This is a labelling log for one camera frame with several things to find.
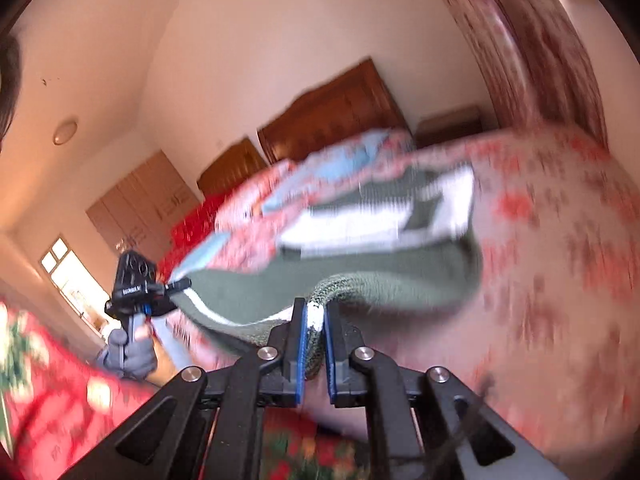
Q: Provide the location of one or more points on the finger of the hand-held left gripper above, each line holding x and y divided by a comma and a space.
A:
180, 285

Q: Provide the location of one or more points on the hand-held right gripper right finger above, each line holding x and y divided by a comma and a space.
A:
330, 360

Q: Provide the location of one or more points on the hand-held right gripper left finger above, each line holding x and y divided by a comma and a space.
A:
298, 355

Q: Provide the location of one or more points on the green knit sweater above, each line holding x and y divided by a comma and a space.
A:
375, 280

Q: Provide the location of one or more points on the person's left forearm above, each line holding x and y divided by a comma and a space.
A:
60, 385

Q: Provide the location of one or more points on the person's left hand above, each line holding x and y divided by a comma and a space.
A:
137, 355

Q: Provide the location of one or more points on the red blanket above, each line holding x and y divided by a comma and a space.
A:
195, 225

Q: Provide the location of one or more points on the light wooden wardrobe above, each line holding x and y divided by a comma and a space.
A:
145, 205

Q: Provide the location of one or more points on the person's red floral jacket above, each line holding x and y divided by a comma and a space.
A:
310, 445

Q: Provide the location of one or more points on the pink floral pillow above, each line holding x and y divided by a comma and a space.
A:
250, 230

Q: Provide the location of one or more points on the small wooden headboard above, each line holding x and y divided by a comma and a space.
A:
230, 167

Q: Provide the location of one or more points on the round ceiling lamp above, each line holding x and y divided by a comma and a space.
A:
65, 131

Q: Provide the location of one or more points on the blue floral quilt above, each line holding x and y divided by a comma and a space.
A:
350, 160

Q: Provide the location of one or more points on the large wooden headboard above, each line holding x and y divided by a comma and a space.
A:
340, 105

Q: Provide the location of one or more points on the bed with pink floral sheet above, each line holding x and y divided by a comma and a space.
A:
550, 260

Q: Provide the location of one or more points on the dark wooden nightstand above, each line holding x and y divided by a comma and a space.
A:
447, 127

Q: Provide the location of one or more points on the pink floral curtain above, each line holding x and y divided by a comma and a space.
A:
525, 45

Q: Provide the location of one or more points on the window with white frame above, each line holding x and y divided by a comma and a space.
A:
70, 280

